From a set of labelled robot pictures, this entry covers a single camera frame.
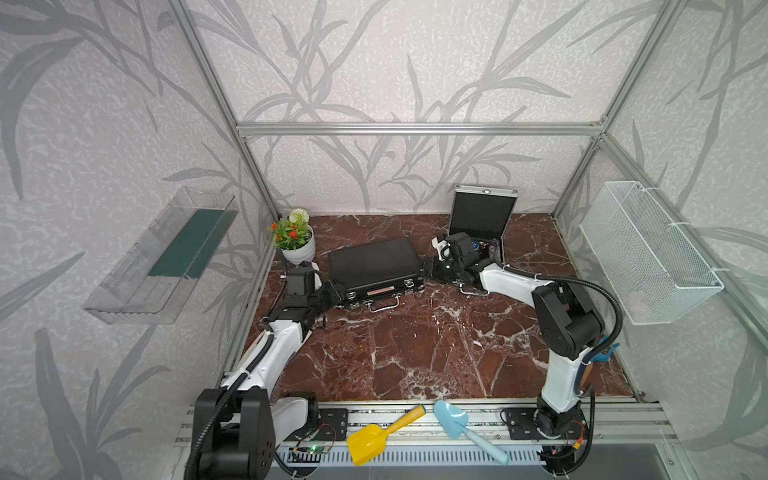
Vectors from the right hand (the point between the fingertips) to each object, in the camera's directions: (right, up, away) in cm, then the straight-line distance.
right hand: (414, 270), depth 93 cm
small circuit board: (-25, -41, -22) cm, 53 cm away
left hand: (-21, -4, -7) cm, 22 cm away
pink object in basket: (+54, -6, -21) cm, 58 cm away
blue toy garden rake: (+55, -24, -7) cm, 61 cm away
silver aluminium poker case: (+24, +19, +9) cm, 32 cm away
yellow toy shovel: (-12, -39, -22) cm, 47 cm away
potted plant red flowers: (-39, +10, +3) cm, 40 cm away
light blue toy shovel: (+9, -37, -18) cm, 42 cm away
